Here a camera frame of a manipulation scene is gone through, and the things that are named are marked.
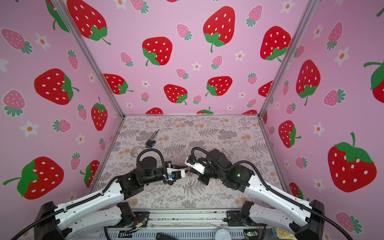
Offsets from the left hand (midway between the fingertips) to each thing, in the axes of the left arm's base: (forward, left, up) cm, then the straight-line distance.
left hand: (186, 165), depth 69 cm
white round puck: (-25, -17, -17) cm, 35 cm away
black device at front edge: (-26, +12, -22) cm, 36 cm away
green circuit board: (-24, -32, -23) cm, 46 cm away
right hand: (-1, -2, -1) cm, 3 cm away
